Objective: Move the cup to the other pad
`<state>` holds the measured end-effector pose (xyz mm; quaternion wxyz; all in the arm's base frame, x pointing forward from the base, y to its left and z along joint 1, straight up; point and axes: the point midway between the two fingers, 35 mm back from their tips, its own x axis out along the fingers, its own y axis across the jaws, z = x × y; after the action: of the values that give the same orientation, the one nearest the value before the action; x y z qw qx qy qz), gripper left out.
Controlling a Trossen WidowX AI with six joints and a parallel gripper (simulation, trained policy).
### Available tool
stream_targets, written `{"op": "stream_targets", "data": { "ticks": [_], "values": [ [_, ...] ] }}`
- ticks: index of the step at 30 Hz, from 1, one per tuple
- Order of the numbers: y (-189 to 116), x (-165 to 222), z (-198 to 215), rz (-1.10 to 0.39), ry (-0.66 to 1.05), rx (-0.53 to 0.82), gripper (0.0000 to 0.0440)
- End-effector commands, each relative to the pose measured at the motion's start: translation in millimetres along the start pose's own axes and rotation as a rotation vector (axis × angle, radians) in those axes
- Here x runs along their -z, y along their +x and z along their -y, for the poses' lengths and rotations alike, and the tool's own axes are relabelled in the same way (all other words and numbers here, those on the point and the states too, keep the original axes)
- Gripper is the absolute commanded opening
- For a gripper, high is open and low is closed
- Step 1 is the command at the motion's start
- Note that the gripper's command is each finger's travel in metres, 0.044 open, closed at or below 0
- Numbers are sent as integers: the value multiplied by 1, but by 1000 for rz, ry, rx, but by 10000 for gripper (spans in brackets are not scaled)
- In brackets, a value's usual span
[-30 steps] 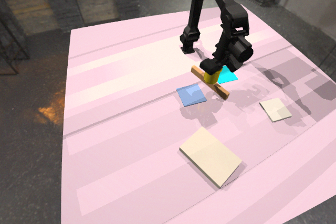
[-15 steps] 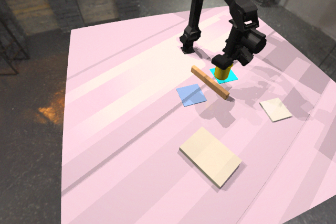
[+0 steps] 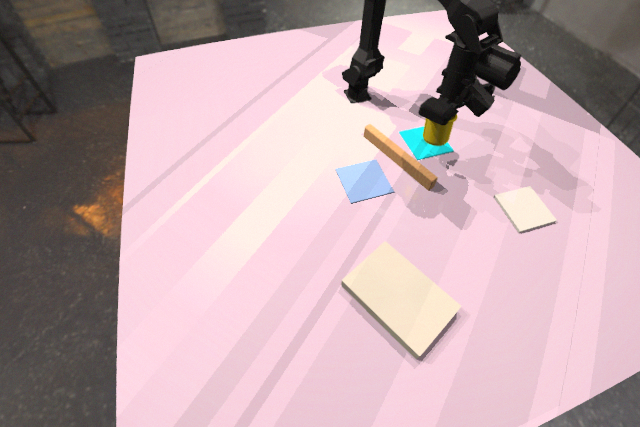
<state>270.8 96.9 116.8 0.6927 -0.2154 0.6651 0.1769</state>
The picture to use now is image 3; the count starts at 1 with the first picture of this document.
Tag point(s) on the cream flat rectangular block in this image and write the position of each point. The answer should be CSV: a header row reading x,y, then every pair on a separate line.
x,y
408,304

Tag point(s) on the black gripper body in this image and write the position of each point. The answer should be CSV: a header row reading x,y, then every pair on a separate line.
x,y
441,110

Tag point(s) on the cream flat rectangular pad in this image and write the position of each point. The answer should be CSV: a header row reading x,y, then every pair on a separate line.
x,y
524,209

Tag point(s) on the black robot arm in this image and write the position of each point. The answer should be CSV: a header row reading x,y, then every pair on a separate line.
x,y
470,19

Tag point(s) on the light wooden plank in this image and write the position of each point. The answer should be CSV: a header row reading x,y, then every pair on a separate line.
x,y
406,162

